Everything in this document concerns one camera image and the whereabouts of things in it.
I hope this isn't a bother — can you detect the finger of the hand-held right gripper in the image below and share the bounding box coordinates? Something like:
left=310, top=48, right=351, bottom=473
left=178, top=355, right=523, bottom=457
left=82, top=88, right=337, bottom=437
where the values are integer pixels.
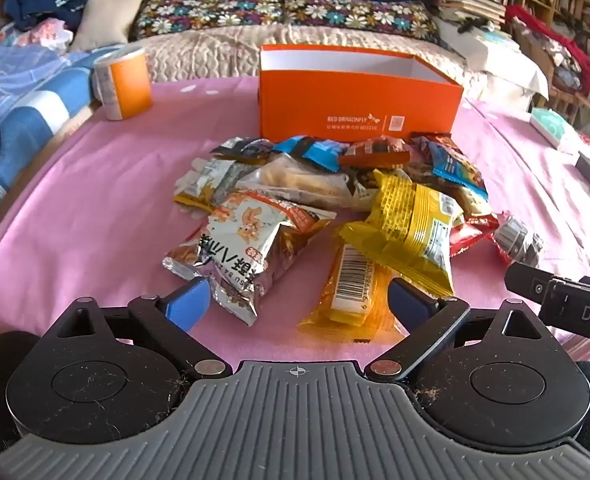
left=505, top=262, right=556, bottom=306

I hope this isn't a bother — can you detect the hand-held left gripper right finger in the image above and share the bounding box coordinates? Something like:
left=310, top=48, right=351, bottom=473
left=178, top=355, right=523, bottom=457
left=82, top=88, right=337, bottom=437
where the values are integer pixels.
left=364, top=277, right=558, bottom=381

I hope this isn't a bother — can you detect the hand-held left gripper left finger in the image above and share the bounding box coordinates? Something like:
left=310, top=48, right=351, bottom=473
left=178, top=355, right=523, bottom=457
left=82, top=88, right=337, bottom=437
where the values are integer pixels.
left=42, top=276, right=233, bottom=378

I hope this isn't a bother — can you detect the silver barcode snack packet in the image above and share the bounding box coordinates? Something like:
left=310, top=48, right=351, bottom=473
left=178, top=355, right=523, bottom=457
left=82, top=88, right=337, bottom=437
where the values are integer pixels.
left=490, top=215, right=546, bottom=268

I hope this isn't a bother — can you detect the clear orange barcode snack packet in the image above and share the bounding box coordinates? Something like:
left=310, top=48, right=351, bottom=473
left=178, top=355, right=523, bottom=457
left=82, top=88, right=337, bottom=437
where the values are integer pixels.
left=297, top=240, right=408, bottom=346

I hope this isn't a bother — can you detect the red white label snack packet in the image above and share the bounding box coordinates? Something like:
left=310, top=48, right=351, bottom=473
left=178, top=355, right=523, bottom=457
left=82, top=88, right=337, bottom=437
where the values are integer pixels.
left=448, top=212, right=501, bottom=258

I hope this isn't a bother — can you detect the silver orange snack packet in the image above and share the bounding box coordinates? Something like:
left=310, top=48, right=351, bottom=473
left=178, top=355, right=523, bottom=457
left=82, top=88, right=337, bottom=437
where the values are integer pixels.
left=162, top=191, right=337, bottom=326

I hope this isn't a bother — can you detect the cream rice cracker packet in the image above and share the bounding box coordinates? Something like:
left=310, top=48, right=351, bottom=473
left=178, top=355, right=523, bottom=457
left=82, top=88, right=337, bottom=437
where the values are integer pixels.
left=455, top=185, right=492, bottom=221

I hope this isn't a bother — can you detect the white yellow snack packet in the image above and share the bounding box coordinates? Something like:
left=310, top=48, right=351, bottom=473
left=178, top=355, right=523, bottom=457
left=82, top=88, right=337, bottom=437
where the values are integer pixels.
left=174, top=157, right=248, bottom=213

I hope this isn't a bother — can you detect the blue peanut snack packet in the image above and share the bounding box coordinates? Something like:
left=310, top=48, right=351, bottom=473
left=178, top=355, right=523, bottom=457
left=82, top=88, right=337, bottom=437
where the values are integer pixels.
left=420, top=140, right=491, bottom=201

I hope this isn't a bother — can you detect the brown orange snack packet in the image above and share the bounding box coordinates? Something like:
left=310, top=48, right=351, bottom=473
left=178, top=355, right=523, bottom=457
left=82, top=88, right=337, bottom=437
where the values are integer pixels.
left=339, top=136, right=412, bottom=170

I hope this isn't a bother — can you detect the clear bread snack packet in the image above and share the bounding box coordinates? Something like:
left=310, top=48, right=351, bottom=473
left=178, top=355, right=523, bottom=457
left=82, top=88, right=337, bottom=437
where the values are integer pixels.
left=235, top=152, right=376, bottom=211

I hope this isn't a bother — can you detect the blue black snack packet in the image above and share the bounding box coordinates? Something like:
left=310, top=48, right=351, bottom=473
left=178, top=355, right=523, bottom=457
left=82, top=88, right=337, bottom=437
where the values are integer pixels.
left=273, top=136, right=348, bottom=173

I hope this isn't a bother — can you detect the orange cardboard box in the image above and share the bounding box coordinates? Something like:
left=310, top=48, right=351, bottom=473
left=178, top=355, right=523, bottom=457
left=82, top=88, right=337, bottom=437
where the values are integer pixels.
left=257, top=44, right=465, bottom=142

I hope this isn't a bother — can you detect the pink flower printed blanket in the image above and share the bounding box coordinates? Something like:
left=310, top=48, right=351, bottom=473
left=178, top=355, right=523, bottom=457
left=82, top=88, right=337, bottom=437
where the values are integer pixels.
left=0, top=77, right=590, bottom=376

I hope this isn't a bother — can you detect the teal tissue pack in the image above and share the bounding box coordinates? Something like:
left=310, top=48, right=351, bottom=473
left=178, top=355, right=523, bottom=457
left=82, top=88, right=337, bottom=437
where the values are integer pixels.
left=529, top=107, right=585, bottom=152

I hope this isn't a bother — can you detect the rattan chair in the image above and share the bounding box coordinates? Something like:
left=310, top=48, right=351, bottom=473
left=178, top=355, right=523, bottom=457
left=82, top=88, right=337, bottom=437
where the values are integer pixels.
left=510, top=15, right=590, bottom=128

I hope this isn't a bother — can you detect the red cloth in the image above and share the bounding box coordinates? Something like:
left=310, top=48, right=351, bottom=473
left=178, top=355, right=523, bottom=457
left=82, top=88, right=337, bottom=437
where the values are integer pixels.
left=505, top=5, right=590, bottom=91

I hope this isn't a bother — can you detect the beige quilted bedspread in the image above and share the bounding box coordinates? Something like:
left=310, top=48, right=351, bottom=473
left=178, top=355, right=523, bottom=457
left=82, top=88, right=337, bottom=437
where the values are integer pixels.
left=140, top=24, right=476, bottom=97

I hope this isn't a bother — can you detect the blue checked bedding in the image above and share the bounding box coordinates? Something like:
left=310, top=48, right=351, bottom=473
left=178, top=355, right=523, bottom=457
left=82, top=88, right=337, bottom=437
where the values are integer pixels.
left=0, top=42, right=103, bottom=243

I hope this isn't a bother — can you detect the stack of books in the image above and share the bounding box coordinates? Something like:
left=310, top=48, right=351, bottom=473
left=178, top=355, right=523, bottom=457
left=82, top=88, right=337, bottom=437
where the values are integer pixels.
left=435, top=0, right=507, bottom=27

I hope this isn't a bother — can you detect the floral cushion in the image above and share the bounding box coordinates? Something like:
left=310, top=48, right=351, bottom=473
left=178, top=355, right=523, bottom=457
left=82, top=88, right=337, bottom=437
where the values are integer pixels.
left=136, top=0, right=284, bottom=42
left=282, top=0, right=441, bottom=45

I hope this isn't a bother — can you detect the beige pillow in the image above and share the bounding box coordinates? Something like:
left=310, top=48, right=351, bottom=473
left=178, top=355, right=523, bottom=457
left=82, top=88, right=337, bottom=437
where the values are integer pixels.
left=70, top=0, right=150, bottom=53

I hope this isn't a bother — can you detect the pile of clothes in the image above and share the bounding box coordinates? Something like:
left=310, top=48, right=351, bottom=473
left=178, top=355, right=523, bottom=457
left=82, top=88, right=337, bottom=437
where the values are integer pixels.
left=2, top=0, right=92, bottom=33

